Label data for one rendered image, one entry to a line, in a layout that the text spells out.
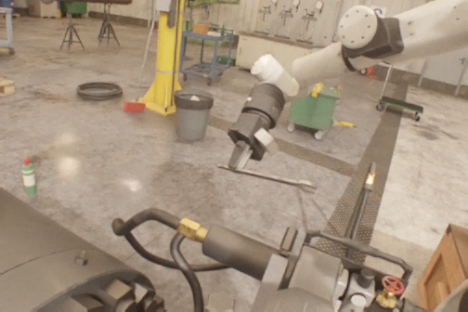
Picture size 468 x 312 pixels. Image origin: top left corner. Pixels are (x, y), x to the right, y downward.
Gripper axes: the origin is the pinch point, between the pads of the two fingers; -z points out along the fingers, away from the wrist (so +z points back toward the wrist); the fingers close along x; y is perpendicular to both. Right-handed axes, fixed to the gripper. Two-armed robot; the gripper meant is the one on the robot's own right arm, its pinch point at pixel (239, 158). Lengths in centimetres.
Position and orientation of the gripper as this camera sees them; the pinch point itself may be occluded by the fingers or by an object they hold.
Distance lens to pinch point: 67.3
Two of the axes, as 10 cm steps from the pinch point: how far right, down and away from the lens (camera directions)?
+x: 4.0, 5.6, 7.3
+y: -8.2, -1.4, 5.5
